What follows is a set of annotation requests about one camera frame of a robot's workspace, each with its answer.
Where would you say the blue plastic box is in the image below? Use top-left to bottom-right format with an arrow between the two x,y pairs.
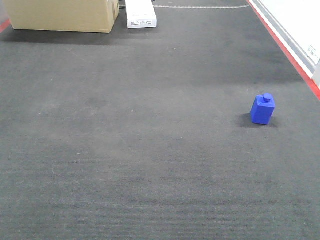
250,92 -> 277,126

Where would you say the white cardboard box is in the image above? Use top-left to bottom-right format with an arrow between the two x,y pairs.
124,0 -> 158,30

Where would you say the brown cardboard box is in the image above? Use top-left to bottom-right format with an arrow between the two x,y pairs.
3,0 -> 121,34

